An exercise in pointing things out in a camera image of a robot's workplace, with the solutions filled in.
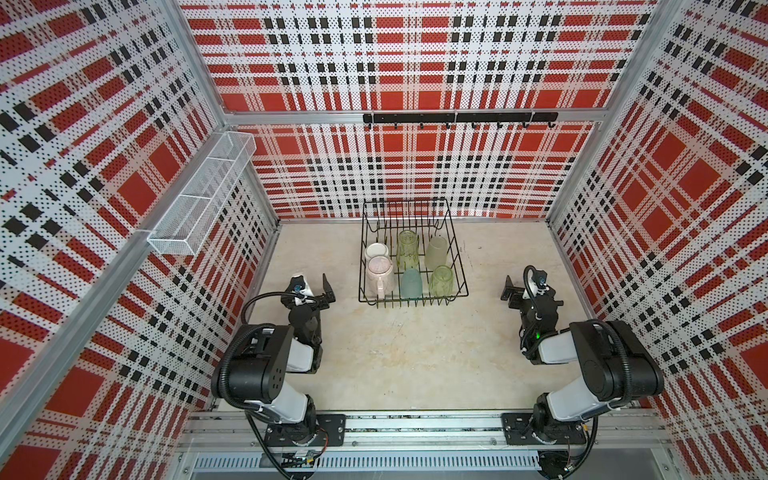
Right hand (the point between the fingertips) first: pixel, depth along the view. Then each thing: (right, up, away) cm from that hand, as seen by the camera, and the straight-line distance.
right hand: (524, 279), depth 91 cm
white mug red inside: (-47, +9, +8) cm, 48 cm away
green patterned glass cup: (-36, +8, +7) cm, 38 cm away
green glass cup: (-25, -1, +8) cm, 26 cm away
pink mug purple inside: (-45, 0, 0) cm, 45 cm away
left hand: (-66, -1, -2) cm, 66 cm away
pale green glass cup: (-26, +8, +8) cm, 29 cm away
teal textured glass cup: (-35, -2, +5) cm, 36 cm away
